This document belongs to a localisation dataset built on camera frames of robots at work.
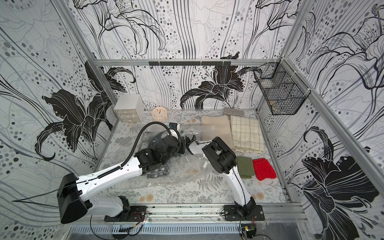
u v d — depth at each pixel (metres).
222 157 0.57
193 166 0.90
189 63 0.91
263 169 0.83
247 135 0.98
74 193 0.43
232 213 0.71
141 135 0.53
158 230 0.69
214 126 0.84
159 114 1.14
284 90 0.88
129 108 1.02
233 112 1.14
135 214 0.72
